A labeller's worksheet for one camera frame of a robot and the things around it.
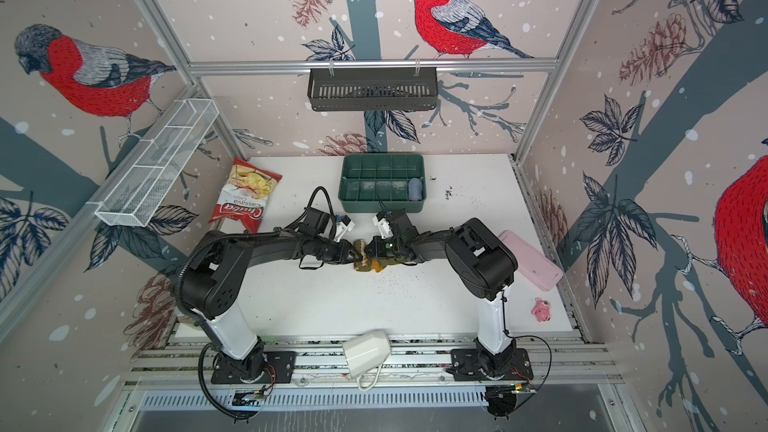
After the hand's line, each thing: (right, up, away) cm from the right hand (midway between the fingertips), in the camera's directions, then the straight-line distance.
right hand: (364, 254), depth 94 cm
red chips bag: (-43, +20, +9) cm, 48 cm away
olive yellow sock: (0, -1, -5) cm, 5 cm away
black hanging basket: (+2, +58, +13) cm, 59 cm away
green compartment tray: (+4, +23, +17) cm, 29 cm away
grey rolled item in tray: (+17, +21, +9) cm, 29 cm away
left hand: (-1, 0, -5) cm, 5 cm away
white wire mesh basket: (-53, +20, -22) cm, 61 cm away
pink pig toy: (+51, -12, -13) cm, 54 cm away
